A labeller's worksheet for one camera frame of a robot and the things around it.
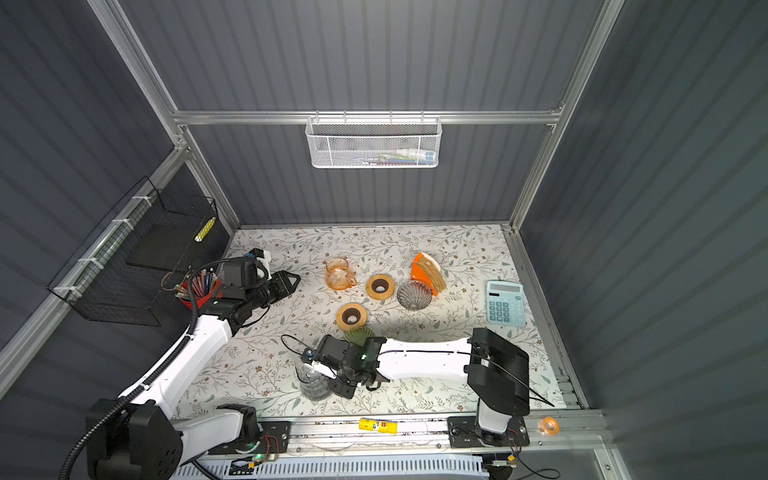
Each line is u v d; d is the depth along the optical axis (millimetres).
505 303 962
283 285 723
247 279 642
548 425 754
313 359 597
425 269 963
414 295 962
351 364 581
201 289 888
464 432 722
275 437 723
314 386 744
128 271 717
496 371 441
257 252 745
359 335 912
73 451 361
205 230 818
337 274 1049
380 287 1020
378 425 738
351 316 944
